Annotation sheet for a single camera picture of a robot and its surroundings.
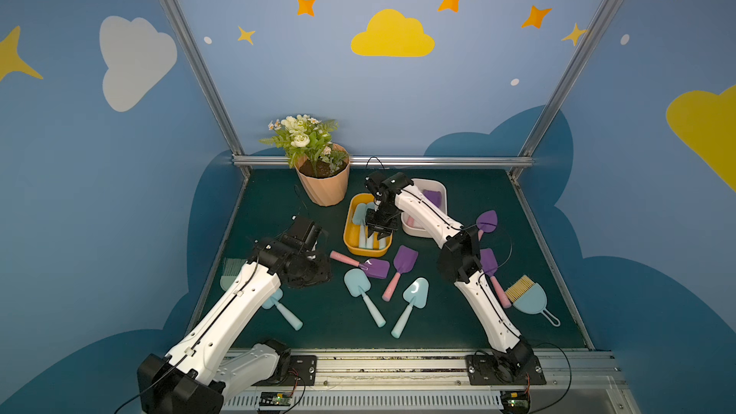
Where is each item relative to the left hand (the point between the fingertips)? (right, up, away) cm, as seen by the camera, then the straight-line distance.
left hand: (324, 271), depth 76 cm
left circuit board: (-12, -32, -5) cm, 34 cm away
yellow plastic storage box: (+5, +8, +25) cm, 27 cm away
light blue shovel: (+13, +5, +20) cm, 24 cm away
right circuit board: (+50, -33, -3) cm, 60 cm away
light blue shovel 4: (-17, -12, +10) cm, 23 cm away
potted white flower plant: (-5, +32, +26) cm, 42 cm away
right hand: (+13, +9, +18) cm, 24 cm away
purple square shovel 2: (+52, -2, +17) cm, 55 cm away
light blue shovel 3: (+17, +5, +18) cm, 25 cm away
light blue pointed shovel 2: (+27, -10, +12) cm, 31 cm away
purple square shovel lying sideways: (+14, -3, +17) cm, 22 cm away
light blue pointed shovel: (+8, +13, +28) cm, 31 cm away
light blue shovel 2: (+8, -7, +14) cm, 18 cm away
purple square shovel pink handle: (+24, -1, +19) cm, 31 cm away
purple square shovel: (+37, +21, +35) cm, 55 cm away
